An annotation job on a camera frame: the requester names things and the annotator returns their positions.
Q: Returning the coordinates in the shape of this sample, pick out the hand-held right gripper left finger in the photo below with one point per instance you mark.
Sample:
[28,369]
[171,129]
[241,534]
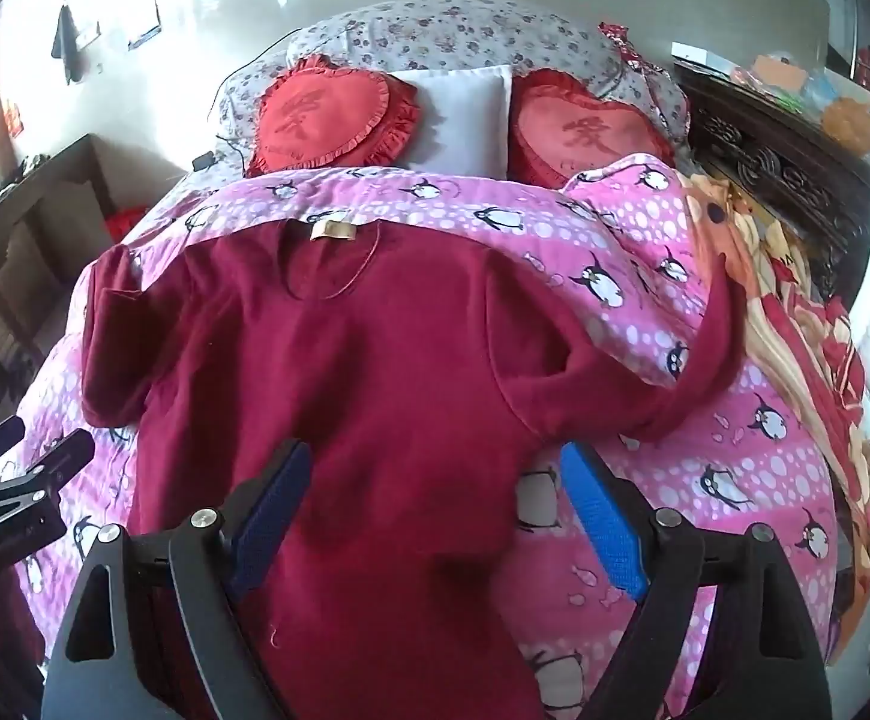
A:
[270,517]

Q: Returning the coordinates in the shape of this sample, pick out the black power adapter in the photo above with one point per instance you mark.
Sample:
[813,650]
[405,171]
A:
[203,161]

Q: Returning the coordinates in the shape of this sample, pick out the red heart-shaped cushion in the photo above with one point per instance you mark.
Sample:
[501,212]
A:
[577,135]
[322,116]

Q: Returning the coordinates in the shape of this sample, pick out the maroon fleece sweater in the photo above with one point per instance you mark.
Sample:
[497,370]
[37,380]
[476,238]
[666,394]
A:
[375,360]

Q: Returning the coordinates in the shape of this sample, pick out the dark carved wooden furniture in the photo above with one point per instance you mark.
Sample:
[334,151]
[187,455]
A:
[765,157]

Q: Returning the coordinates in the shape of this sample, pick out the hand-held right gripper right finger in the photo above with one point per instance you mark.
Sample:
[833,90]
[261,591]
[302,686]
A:
[604,517]

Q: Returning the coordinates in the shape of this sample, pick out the red plastic container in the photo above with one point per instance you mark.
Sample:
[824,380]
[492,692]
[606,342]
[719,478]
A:
[126,223]

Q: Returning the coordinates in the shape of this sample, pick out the white pillow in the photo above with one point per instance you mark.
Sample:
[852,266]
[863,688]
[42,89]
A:
[457,120]

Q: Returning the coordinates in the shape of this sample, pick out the dark wooden desk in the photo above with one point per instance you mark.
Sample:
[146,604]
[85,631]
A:
[37,195]

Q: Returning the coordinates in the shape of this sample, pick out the dark hanging cloth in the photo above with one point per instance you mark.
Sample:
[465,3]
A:
[67,45]

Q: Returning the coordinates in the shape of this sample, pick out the orange red printed blanket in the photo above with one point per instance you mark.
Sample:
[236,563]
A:
[802,330]

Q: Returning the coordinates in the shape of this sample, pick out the pink penguin print blanket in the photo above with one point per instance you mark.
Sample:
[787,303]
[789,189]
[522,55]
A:
[705,465]

